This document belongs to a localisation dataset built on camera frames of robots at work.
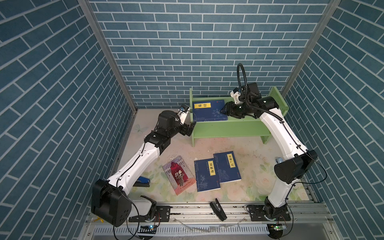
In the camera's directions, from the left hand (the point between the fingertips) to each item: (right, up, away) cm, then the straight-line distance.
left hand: (188, 118), depth 78 cm
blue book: (+11, +4, +2) cm, 12 cm away
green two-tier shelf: (+28, -5, +13) cm, 31 cm away
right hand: (+18, +4, 0) cm, 18 cm away
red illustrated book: (-6, -33, +8) cm, 35 cm away
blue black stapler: (-26, -36, +5) cm, 45 cm away
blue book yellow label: (+10, -34, +8) cm, 36 cm away
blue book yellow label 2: (+23, -29, +11) cm, 39 cm away
